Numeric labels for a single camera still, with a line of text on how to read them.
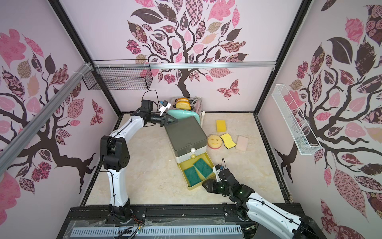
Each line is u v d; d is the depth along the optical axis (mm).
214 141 1001
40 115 600
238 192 619
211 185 715
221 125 1122
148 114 789
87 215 758
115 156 556
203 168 877
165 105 812
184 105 979
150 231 697
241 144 1006
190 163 891
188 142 776
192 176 851
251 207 563
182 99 1012
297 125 697
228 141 1002
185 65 921
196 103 1029
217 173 772
